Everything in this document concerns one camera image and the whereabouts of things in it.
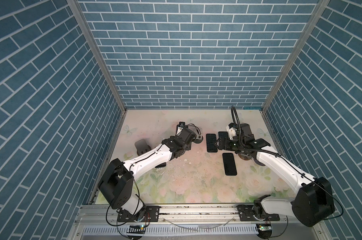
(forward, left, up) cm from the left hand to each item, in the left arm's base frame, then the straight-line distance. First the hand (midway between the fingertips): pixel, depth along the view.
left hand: (183, 140), depth 86 cm
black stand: (0, +26, -6) cm, 26 cm away
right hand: (-3, -20, +2) cm, 21 cm away
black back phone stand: (+8, -10, -13) cm, 18 cm away
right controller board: (-42, -41, -17) cm, 61 cm away
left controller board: (-41, +23, -17) cm, 50 cm away
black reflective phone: (-8, -29, -15) cm, 34 cm away
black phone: (+8, -19, -11) cm, 23 cm away
